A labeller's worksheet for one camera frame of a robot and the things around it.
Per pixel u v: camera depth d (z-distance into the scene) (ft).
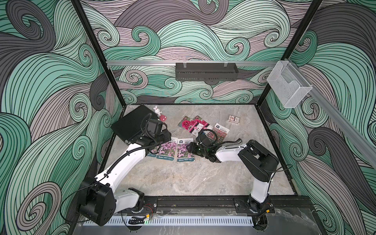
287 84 2.45
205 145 2.38
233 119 3.61
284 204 2.44
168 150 3.06
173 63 3.08
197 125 3.50
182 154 2.97
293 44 2.79
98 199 1.26
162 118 3.59
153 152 3.03
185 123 3.51
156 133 2.07
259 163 1.58
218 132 3.39
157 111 3.51
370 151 1.62
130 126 3.48
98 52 2.88
